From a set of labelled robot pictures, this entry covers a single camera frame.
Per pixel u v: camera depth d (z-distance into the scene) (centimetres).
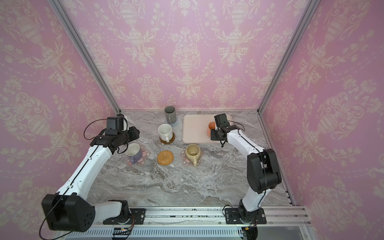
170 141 101
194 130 107
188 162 92
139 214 75
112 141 56
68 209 40
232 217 73
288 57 87
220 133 67
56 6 69
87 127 64
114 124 60
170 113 106
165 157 95
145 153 97
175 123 113
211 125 96
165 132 103
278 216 76
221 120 73
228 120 73
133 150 95
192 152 95
